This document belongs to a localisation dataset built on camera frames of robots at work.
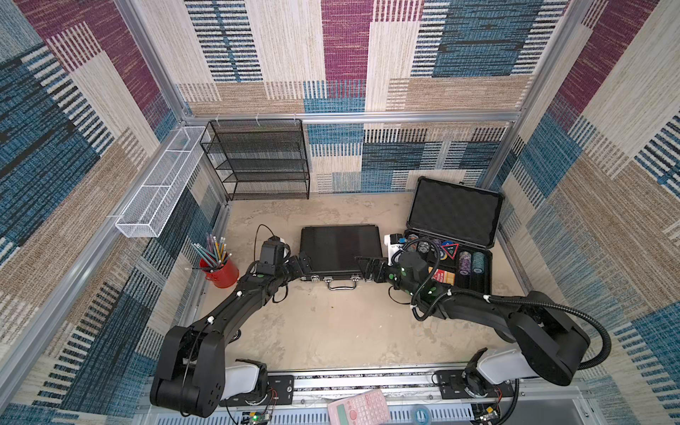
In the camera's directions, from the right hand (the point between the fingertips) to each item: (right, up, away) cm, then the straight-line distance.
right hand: (368, 262), depth 85 cm
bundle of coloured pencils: (-52, +1, +4) cm, 52 cm away
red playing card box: (+26, -6, +7) cm, 28 cm away
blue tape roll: (+11, -37, -15) cm, 41 cm away
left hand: (-21, -1, +4) cm, 21 cm away
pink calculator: (-1, -36, -15) cm, 39 cm away
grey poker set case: (+37, +12, +16) cm, 42 cm away
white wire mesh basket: (-60, +17, -13) cm, 64 cm away
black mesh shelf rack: (-42, +38, +25) cm, 62 cm away
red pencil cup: (-49, -6, +7) cm, 50 cm away
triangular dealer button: (+32, +3, +14) cm, 35 cm away
